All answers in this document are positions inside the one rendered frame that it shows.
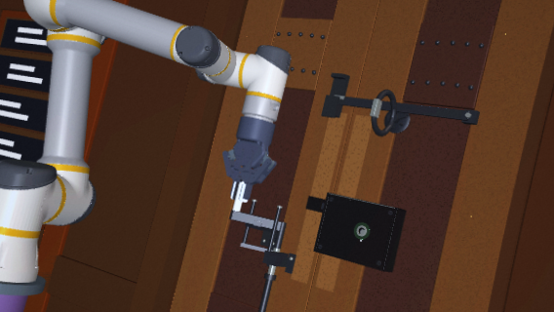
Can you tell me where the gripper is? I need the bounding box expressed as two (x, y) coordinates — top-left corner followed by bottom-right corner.
(221, 115), (279, 214)

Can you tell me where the brown wooden door leaf with bolt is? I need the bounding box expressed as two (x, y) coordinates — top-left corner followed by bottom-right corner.
(170, 0), (381, 312)

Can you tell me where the black lock keeper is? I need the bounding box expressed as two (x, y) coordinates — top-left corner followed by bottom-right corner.
(305, 195), (325, 214)

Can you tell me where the black bolt guide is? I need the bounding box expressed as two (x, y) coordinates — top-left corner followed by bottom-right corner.
(262, 250), (297, 275)

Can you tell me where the grey monkey-tail bolt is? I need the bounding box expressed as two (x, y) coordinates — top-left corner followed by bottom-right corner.
(257, 205), (287, 312)

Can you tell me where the black rim lock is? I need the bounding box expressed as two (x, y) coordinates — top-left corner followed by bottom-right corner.
(313, 192), (407, 273)

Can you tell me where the black latch keeper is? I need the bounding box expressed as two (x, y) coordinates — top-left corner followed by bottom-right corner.
(321, 72), (351, 119)

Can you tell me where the black latch bar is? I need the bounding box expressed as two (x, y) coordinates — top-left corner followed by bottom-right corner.
(336, 95), (481, 127)

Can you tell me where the brown wooden door leaf with lock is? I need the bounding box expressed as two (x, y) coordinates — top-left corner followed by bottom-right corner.
(297, 0), (554, 312)

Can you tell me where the orange-framed black hymn board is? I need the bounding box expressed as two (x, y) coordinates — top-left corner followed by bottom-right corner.
(0, 0), (130, 312)

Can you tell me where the green keyhole ring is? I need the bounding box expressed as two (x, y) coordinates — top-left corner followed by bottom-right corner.
(352, 221), (372, 241)

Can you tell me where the black ring handle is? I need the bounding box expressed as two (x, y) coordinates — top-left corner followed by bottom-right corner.
(370, 89), (412, 138)

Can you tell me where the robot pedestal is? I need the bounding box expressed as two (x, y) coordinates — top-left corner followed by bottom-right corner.
(0, 292), (30, 312)

